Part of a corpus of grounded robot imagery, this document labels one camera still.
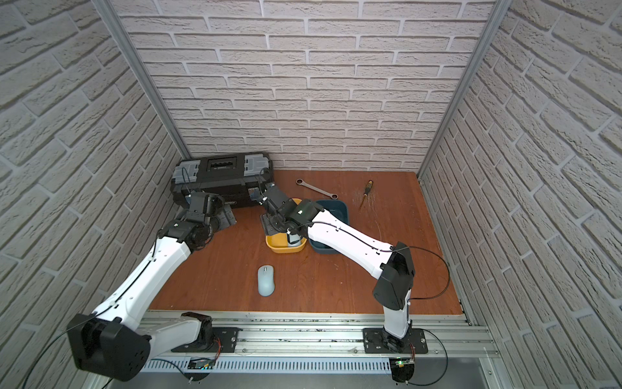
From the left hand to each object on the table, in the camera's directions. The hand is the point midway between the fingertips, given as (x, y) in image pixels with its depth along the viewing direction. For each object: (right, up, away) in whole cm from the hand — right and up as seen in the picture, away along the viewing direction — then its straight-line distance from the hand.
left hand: (222, 212), depth 80 cm
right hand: (+20, -2, -3) cm, 20 cm away
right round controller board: (+58, -46, -10) cm, 75 cm away
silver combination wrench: (+24, +13, +36) cm, 45 cm away
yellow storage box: (+16, -13, +14) cm, 25 cm away
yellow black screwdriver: (+57, +9, +33) cm, 66 cm away
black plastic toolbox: (-3, +14, +15) cm, 20 cm away
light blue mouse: (+14, -24, +3) cm, 28 cm away
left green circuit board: (-3, -45, -9) cm, 46 cm away
